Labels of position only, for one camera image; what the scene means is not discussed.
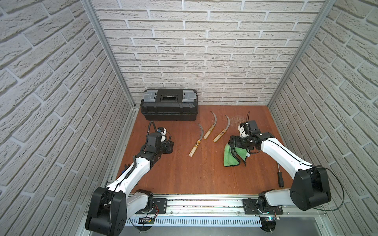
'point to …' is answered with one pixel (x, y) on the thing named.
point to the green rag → (229, 159)
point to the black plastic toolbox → (170, 104)
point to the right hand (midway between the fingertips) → (237, 143)
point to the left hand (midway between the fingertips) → (172, 140)
